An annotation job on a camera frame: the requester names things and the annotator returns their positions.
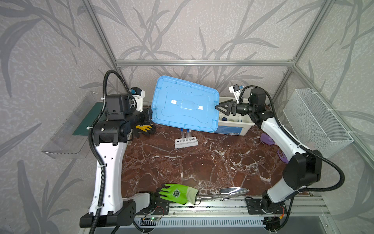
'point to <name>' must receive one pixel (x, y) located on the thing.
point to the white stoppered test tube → (190, 135)
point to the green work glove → (181, 194)
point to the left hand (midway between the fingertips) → (154, 106)
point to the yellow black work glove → (143, 129)
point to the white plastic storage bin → (237, 125)
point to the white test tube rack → (180, 143)
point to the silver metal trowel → (224, 193)
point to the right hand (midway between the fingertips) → (219, 102)
